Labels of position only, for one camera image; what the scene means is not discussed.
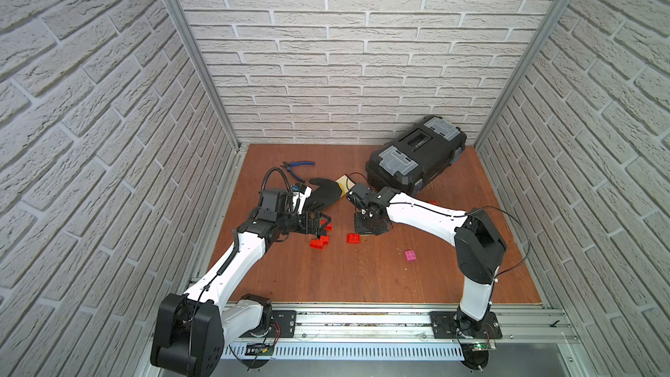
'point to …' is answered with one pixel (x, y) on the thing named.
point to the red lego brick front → (352, 237)
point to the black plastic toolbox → (407, 163)
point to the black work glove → (324, 194)
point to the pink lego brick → (410, 255)
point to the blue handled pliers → (290, 165)
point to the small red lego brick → (318, 243)
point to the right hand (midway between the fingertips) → (365, 229)
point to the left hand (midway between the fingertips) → (322, 215)
